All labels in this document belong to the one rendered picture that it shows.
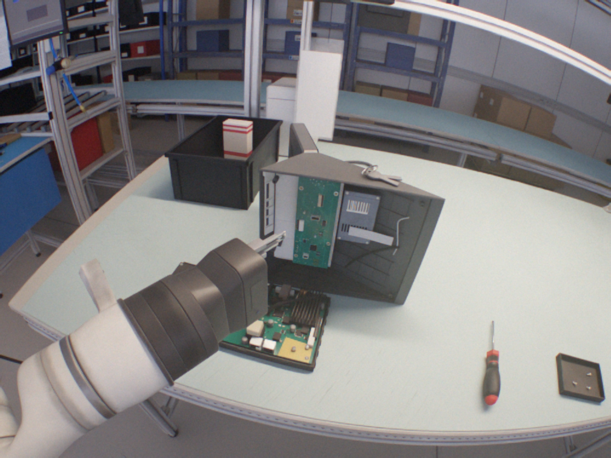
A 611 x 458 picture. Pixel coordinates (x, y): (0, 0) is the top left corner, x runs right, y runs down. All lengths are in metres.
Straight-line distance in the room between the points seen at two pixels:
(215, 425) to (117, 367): 1.26
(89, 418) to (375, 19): 2.23
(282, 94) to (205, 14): 3.62
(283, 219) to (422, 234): 0.20
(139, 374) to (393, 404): 0.32
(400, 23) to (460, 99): 2.63
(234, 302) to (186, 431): 1.27
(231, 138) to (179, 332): 0.74
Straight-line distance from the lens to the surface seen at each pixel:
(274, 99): 0.91
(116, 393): 0.24
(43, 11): 1.48
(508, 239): 0.85
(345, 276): 0.56
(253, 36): 1.05
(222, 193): 0.71
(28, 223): 1.88
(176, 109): 2.05
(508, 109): 3.85
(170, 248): 0.63
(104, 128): 2.26
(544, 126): 4.12
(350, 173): 0.42
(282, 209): 0.46
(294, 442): 1.44
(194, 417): 1.51
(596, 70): 1.24
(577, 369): 0.66
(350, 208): 0.44
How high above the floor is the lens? 1.39
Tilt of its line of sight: 37 degrees down
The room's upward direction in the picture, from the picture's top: 5 degrees clockwise
